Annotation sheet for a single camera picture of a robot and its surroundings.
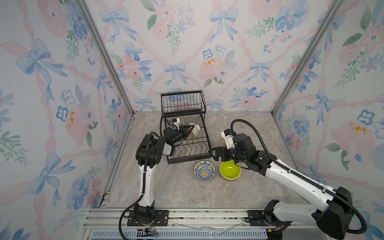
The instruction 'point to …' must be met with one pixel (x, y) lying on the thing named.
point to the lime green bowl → (229, 170)
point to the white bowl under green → (231, 179)
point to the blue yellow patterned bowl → (204, 171)
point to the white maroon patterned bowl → (196, 130)
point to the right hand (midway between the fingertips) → (215, 150)
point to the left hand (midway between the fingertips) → (196, 126)
